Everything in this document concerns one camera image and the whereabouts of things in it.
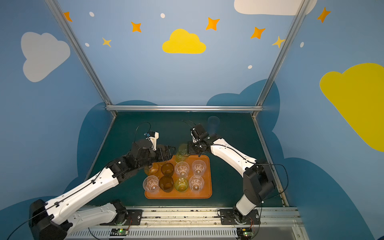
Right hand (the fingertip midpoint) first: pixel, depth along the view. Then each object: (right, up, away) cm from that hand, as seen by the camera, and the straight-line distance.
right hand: (190, 148), depth 85 cm
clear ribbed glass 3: (+5, -12, +3) cm, 13 cm away
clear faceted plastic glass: (-22, -20, -1) cm, 30 cm away
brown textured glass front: (-14, -20, -2) cm, 24 cm away
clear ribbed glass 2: (+4, -21, +1) cm, 21 cm away
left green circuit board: (-34, -38, -15) cm, 53 cm away
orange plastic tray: (+9, -25, -3) cm, 27 cm away
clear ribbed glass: (-5, -14, +5) cm, 15 cm away
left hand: (-9, +1, -11) cm, 15 cm away
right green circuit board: (+27, -39, -14) cm, 50 cm away
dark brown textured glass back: (-14, -13, +3) cm, 19 cm away
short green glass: (-5, -21, -1) cm, 22 cm away
